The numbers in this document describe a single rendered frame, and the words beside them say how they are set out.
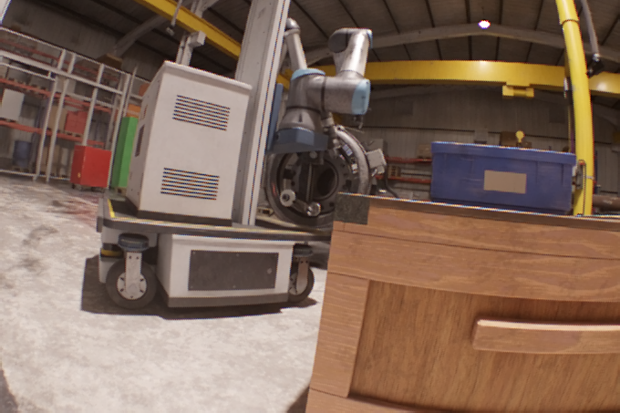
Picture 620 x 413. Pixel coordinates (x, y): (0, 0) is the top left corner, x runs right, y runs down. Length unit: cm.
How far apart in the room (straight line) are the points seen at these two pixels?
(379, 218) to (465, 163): 22
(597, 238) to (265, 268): 100
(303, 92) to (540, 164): 96
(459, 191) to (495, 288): 20
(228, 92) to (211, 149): 21
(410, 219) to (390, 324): 18
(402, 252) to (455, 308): 13
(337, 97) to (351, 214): 84
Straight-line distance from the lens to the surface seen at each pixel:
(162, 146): 107
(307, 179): 211
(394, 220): 49
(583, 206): 475
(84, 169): 668
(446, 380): 58
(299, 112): 128
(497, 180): 62
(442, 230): 49
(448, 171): 62
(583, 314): 61
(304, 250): 132
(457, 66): 1380
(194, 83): 113
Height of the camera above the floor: 45
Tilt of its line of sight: 3 degrees up
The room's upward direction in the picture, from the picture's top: 7 degrees clockwise
